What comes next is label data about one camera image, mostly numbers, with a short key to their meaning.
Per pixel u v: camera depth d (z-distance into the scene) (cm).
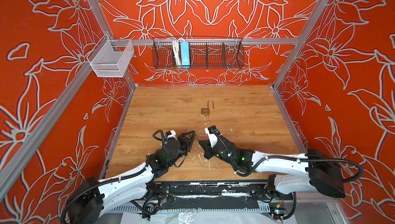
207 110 104
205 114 103
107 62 88
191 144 68
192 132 76
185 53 90
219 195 73
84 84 67
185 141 68
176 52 89
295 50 96
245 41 91
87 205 41
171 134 74
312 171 42
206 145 68
